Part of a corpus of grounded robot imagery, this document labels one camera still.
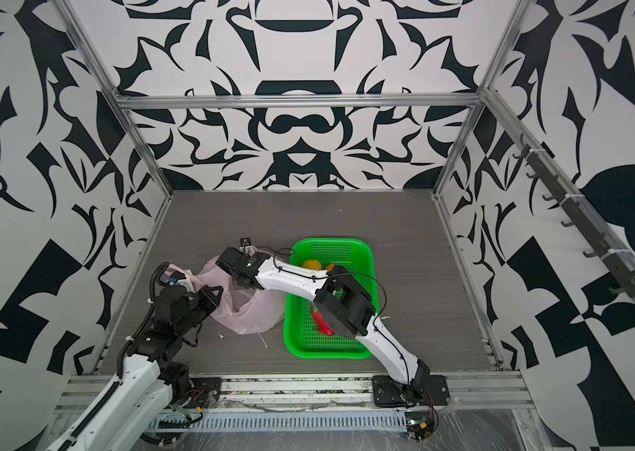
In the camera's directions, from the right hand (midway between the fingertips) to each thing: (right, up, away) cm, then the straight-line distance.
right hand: (242, 274), depth 91 cm
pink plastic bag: (+4, -7, -13) cm, 16 cm away
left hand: (-4, -1, -7) cm, 9 cm away
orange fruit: (+28, +2, +2) cm, 28 cm away
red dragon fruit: (+25, -11, -11) cm, 29 cm away
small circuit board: (+49, -33, -21) cm, 63 cm away
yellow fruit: (+22, +3, +1) cm, 22 cm away
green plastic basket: (+37, +4, +4) cm, 38 cm away
